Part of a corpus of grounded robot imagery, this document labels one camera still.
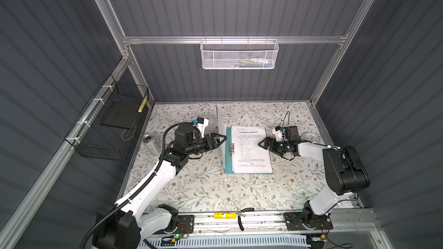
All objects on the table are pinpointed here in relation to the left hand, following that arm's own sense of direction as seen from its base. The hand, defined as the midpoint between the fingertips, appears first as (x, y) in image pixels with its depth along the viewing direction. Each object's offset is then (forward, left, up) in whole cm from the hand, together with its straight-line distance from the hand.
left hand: (224, 139), depth 74 cm
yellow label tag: (-25, +1, -22) cm, 33 cm away
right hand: (+7, -24, -20) cm, 32 cm away
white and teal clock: (+12, -51, -20) cm, 56 cm away
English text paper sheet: (+21, 0, -15) cm, 26 cm away
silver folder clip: (+8, -5, -22) cm, 24 cm away
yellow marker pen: (+16, +39, +4) cm, 42 cm away
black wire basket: (+5, +51, +4) cm, 51 cm away
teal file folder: (-4, -2, -22) cm, 23 cm away
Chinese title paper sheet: (+3, -14, -22) cm, 27 cm away
